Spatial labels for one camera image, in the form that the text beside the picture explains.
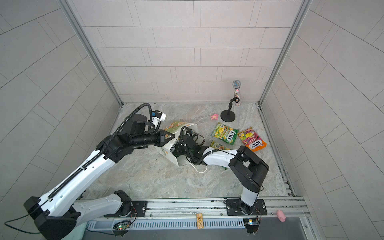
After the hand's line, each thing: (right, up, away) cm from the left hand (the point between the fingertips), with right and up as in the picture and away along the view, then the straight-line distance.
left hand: (178, 136), depth 64 cm
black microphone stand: (+31, +9, +44) cm, 54 cm away
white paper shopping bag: (+5, -1, +13) cm, 14 cm away
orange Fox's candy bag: (+43, -7, +29) cm, 52 cm away
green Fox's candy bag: (+26, -3, +32) cm, 42 cm away
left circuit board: (-24, -39, 0) cm, 46 cm away
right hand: (-5, -10, +21) cm, 24 cm away
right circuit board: (+33, -41, +4) cm, 53 cm away
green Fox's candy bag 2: (+19, -9, +27) cm, 34 cm away
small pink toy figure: (+21, +8, +42) cm, 47 cm away
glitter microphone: (+31, +27, +21) cm, 46 cm away
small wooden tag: (+10, -39, +3) cm, 40 cm away
